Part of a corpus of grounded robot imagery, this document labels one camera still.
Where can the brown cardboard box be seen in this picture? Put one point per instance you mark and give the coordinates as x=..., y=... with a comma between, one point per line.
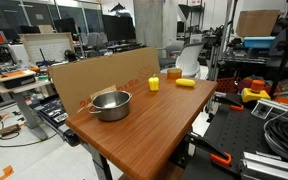
x=257, y=23

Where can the black table leg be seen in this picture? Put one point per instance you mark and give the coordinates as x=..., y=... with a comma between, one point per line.
x=100, y=163

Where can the white pegboard panel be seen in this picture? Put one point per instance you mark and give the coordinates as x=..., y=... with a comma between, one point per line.
x=50, y=46

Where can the stainless steel pot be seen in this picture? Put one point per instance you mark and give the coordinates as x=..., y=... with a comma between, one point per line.
x=112, y=111

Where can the aluminium extrusion bar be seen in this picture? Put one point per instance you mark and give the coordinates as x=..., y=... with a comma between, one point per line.
x=270, y=166
x=277, y=108

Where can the red plastic crate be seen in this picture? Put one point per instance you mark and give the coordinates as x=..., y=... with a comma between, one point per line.
x=226, y=85

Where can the large brown cardboard sheet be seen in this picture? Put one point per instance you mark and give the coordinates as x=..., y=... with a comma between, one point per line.
x=100, y=73

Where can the black control panel device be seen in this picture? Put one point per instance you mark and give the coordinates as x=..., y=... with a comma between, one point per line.
x=52, y=111

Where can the black perforated breadboard table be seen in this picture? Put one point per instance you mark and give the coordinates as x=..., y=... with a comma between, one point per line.
x=237, y=133

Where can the flat box with orange tools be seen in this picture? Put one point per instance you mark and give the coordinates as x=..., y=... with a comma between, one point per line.
x=14, y=78

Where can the yellow fake bell pepper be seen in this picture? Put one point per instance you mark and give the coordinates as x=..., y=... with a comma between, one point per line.
x=153, y=84

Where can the yellow fake corn cob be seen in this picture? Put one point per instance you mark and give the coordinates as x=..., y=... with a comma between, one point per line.
x=185, y=82

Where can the grey side desk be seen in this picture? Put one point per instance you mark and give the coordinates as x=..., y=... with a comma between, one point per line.
x=24, y=106

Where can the blue plastic bin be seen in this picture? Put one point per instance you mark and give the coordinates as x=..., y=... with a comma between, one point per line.
x=259, y=42

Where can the small black monitor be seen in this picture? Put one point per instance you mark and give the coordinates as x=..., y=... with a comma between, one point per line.
x=65, y=26

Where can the large black monitor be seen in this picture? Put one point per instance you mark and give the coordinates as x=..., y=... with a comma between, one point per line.
x=119, y=28

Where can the black stand pole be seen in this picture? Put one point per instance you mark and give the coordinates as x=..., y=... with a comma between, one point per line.
x=284, y=50

